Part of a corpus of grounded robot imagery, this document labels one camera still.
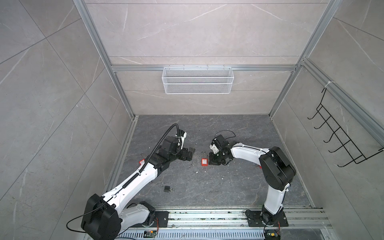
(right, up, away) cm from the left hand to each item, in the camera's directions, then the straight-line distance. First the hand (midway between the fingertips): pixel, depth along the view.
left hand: (187, 144), depth 80 cm
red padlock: (+10, -12, +13) cm, 20 cm away
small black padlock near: (-12, -26, +3) cm, 28 cm away
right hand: (+13, -12, +13) cm, 22 cm away
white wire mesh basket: (+6, +42, +21) cm, 47 cm away
